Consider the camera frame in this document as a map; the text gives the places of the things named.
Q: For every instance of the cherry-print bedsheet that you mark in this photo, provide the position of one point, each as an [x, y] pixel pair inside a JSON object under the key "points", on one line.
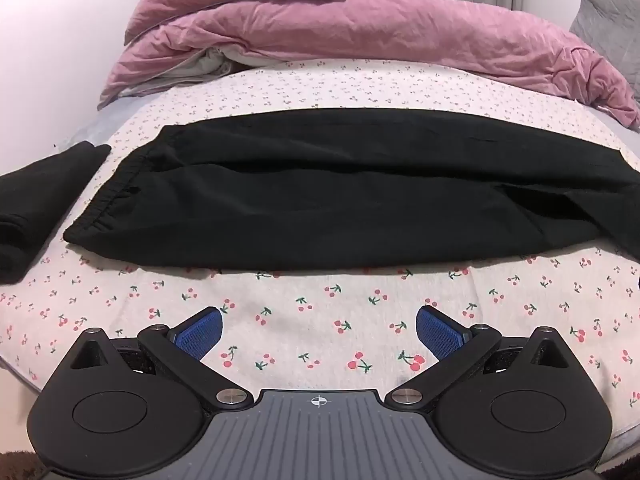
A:
{"points": [[325, 320]]}

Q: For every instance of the folded black cloth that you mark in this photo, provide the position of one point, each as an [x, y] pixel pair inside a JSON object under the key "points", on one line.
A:
{"points": [[35, 200]]}

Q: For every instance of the black pants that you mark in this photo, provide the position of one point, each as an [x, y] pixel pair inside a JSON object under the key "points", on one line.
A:
{"points": [[320, 195]]}

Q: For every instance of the brown fleece garment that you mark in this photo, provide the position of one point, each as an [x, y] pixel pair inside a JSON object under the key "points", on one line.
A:
{"points": [[17, 467]]}

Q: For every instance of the pink duvet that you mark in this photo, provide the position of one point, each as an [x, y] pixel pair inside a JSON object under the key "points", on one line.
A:
{"points": [[380, 25]]}

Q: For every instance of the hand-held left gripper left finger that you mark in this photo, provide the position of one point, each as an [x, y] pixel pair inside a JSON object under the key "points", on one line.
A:
{"points": [[200, 332]]}

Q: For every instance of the light grey fitted sheet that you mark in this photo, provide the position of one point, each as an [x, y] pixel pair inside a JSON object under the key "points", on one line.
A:
{"points": [[87, 127]]}

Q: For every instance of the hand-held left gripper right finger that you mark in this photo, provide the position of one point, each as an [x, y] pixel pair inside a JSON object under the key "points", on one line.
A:
{"points": [[437, 332]]}

